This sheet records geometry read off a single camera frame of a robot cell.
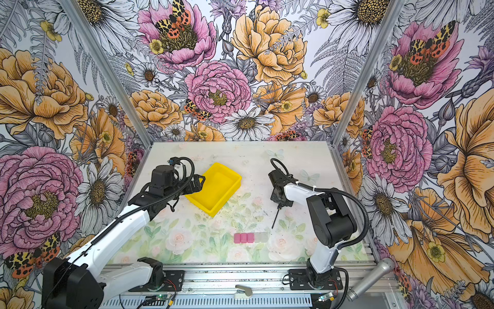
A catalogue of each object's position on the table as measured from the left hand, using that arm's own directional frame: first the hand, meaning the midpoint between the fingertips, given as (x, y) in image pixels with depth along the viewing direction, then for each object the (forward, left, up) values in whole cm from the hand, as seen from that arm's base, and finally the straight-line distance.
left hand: (195, 185), depth 83 cm
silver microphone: (-29, -74, -13) cm, 81 cm away
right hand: (0, -38, -16) cm, 41 cm away
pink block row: (-17, -22, -16) cm, 32 cm away
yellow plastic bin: (+7, -8, -13) cm, 17 cm away
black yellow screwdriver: (-2, -37, -16) cm, 40 cm away
